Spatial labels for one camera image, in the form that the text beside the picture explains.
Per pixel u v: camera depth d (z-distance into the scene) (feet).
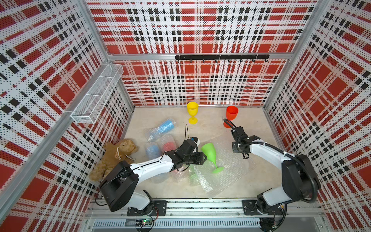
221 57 2.91
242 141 2.20
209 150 2.89
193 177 2.56
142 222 2.29
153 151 2.83
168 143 2.95
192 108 3.35
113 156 2.74
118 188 1.38
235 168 2.82
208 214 2.40
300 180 1.43
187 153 2.16
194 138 2.57
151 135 3.14
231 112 3.15
